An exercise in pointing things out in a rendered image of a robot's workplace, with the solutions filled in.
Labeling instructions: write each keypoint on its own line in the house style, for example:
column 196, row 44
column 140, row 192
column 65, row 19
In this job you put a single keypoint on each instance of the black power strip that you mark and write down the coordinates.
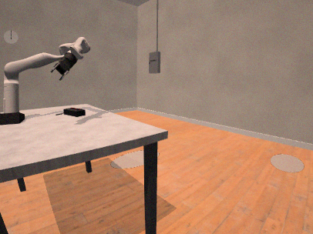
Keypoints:
column 74, row 112

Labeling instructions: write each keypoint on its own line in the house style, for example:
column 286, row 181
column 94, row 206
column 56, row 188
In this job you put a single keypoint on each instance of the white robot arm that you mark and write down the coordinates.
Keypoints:
column 12, row 70

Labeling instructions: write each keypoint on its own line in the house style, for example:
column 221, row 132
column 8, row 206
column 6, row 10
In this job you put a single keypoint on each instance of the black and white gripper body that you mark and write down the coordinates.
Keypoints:
column 69, row 60

